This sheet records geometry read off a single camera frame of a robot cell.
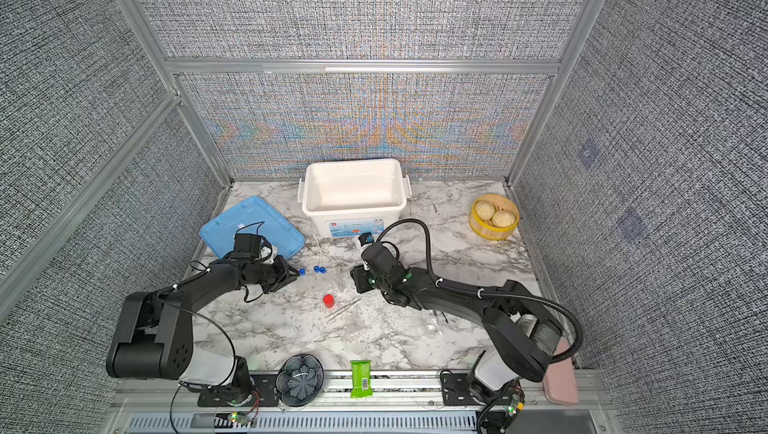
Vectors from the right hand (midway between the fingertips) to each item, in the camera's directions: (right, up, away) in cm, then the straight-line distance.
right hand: (354, 270), depth 84 cm
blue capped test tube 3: (-8, +2, -6) cm, 10 cm away
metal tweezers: (-4, -12, +3) cm, 13 cm away
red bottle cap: (-8, -9, +3) cm, 13 cm away
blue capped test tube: (-13, +1, -6) cm, 14 cm away
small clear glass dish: (+22, -16, -1) cm, 27 cm away
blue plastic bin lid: (-39, +15, +25) cm, 49 cm away
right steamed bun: (+49, +14, +16) cm, 53 cm away
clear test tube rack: (-13, -4, +7) cm, 16 cm away
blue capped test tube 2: (-9, +2, -6) cm, 11 cm away
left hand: (-17, -2, +6) cm, 18 cm away
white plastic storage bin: (-2, +21, +25) cm, 33 cm away
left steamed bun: (+43, +17, +19) cm, 50 cm away
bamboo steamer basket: (+43, +10, +16) cm, 47 cm away
